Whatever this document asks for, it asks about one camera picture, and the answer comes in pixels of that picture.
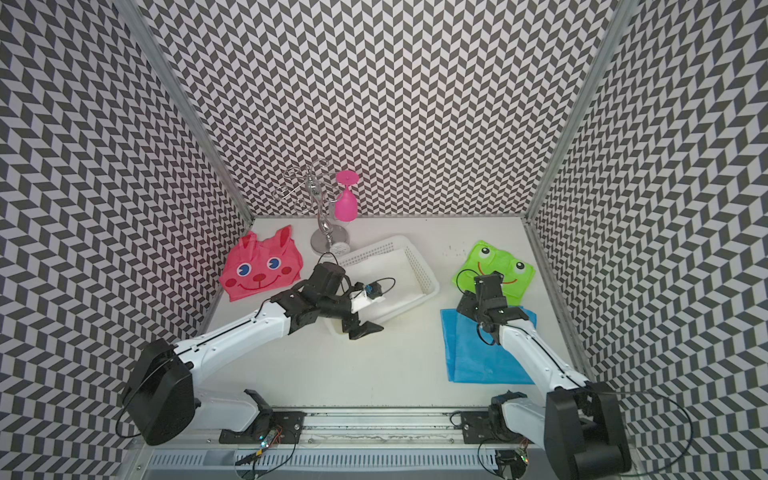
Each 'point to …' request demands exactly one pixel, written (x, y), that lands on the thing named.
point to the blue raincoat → (470, 360)
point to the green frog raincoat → (485, 259)
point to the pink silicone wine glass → (346, 205)
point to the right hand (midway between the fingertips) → (471, 310)
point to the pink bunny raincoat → (257, 267)
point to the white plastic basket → (394, 267)
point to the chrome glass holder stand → (325, 236)
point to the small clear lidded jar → (340, 248)
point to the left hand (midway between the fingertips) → (374, 312)
